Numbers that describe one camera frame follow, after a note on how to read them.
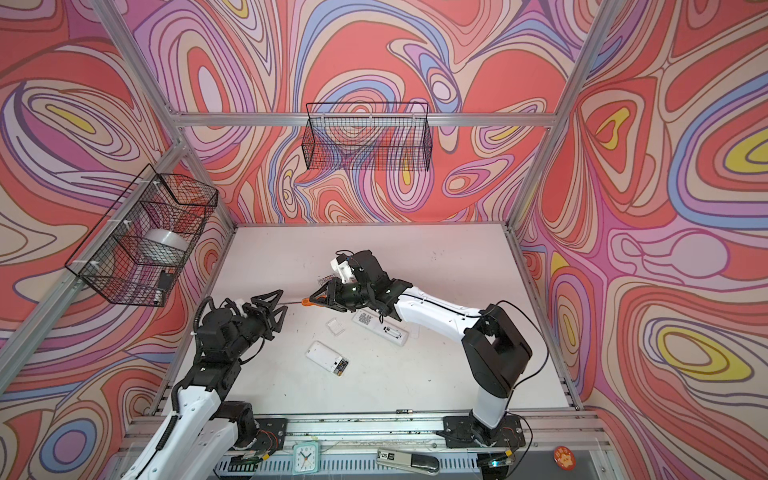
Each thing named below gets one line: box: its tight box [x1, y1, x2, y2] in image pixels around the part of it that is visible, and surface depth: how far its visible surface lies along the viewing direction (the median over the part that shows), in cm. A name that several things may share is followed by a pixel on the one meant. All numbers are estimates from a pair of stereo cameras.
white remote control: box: [351, 310, 409, 347], surface depth 93 cm
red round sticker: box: [553, 445, 577, 471], surface depth 72 cm
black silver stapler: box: [376, 448, 441, 477], surface depth 69 cm
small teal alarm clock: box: [293, 442, 320, 475], surface depth 70 cm
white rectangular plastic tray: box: [305, 340, 350, 378], surface depth 86 cm
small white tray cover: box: [325, 318, 345, 336], surface depth 95 cm
